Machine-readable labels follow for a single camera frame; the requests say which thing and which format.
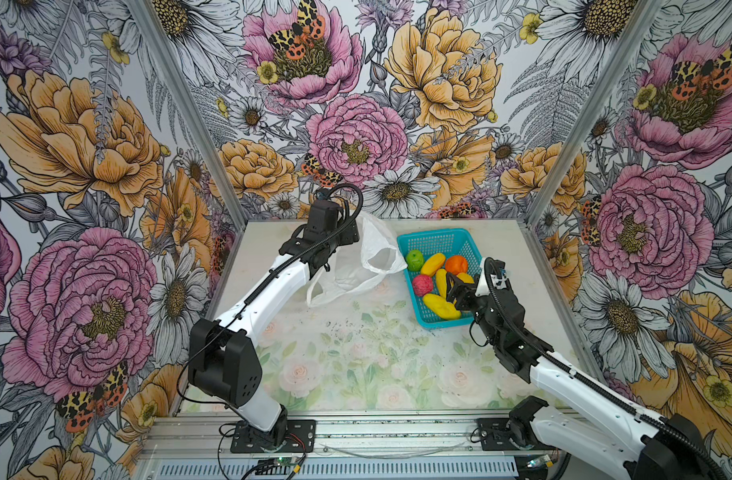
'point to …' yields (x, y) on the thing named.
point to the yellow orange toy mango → (433, 264)
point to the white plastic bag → (357, 266)
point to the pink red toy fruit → (422, 285)
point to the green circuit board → (285, 461)
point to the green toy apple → (414, 260)
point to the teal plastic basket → (449, 242)
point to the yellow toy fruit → (441, 307)
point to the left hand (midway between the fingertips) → (343, 232)
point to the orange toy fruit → (456, 264)
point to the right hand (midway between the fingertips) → (459, 282)
